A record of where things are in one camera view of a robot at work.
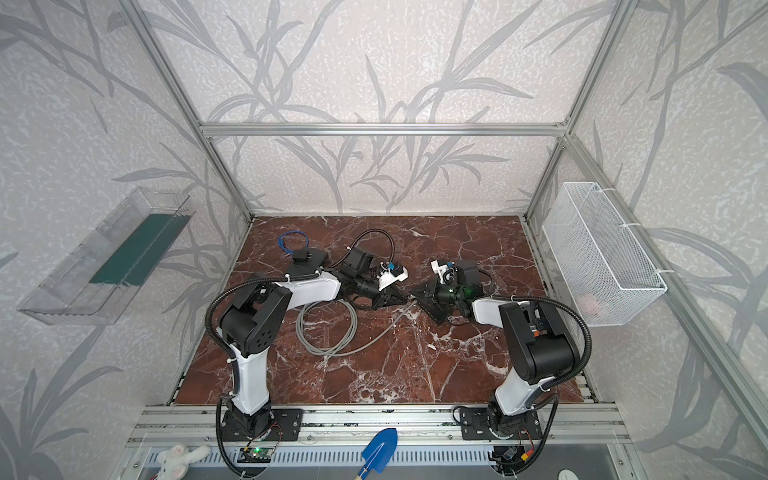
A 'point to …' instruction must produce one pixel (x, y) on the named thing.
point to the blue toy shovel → (378, 451)
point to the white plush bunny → (175, 462)
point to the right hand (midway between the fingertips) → (411, 284)
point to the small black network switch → (427, 298)
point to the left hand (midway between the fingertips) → (405, 289)
